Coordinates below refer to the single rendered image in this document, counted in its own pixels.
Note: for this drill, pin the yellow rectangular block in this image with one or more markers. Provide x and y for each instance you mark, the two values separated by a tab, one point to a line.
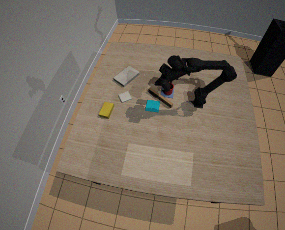
106	110

